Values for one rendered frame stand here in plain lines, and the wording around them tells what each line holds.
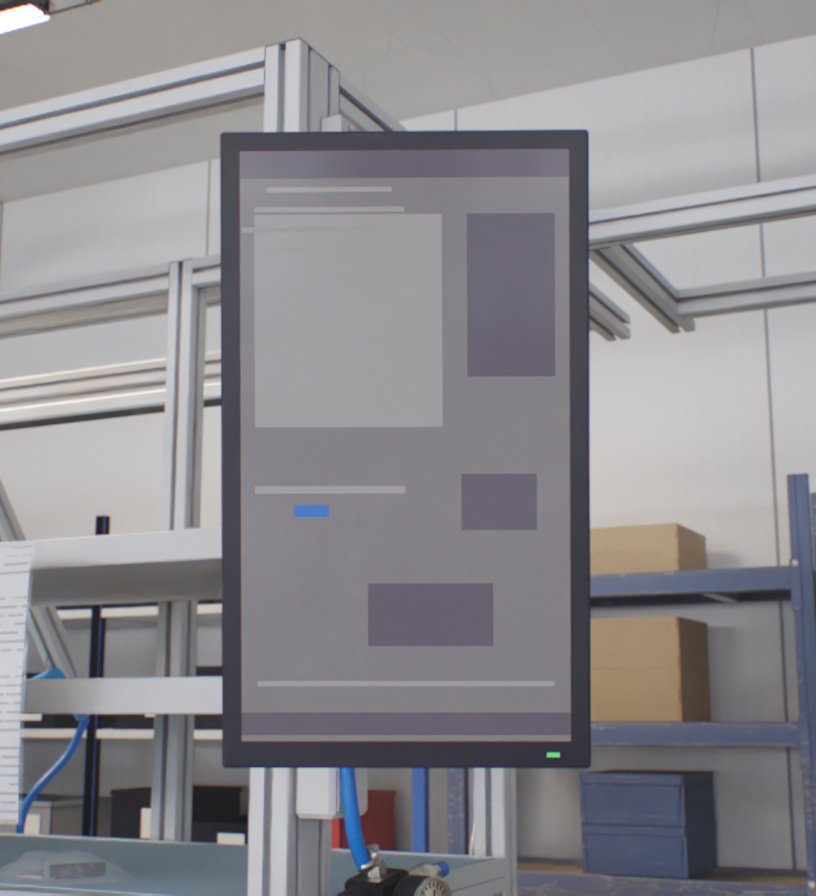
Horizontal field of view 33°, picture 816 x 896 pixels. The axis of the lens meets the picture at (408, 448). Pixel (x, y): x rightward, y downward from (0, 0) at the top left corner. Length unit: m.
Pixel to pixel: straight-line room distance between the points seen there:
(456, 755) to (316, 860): 0.35
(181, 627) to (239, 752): 1.02
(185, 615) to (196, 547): 0.59
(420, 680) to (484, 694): 0.05
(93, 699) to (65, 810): 3.75
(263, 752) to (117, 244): 5.16
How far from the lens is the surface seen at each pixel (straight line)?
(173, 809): 2.14
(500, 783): 1.88
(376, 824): 4.86
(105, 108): 1.68
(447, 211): 1.11
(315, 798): 1.38
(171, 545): 1.58
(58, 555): 1.68
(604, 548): 4.36
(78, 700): 1.65
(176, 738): 2.13
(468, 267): 1.10
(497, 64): 5.19
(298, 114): 1.52
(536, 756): 1.13
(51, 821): 5.32
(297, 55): 1.55
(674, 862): 4.31
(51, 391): 3.04
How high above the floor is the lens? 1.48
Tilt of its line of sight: 11 degrees up
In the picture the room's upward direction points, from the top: straight up
